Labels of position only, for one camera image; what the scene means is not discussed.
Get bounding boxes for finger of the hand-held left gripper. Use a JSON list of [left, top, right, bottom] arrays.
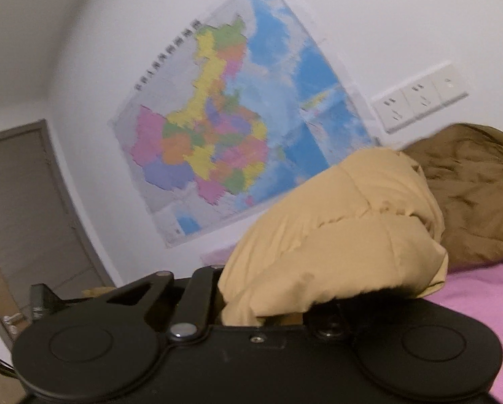
[[28, 284, 67, 325]]

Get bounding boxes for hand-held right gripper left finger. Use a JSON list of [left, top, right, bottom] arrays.
[[79, 265, 225, 342]]

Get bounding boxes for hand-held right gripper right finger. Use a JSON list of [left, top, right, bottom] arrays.
[[304, 299, 355, 340]]

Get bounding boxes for tan puffer jacket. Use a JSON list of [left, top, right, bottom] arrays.
[[83, 123, 503, 329]]

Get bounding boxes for grey door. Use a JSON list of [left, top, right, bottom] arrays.
[[0, 119, 118, 348]]

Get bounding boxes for pink bedsheet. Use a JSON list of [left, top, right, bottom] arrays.
[[200, 246, 503, 404]]

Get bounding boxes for colourful wall map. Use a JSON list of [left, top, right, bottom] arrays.
[[107, 0, 380, 249]]

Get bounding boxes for white wall socket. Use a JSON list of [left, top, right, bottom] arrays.
[[403, 73, 442, 115], [371, 88, 415, 134]]

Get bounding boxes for white wall switch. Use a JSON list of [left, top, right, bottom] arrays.
[[430, 64, 469, 102]]

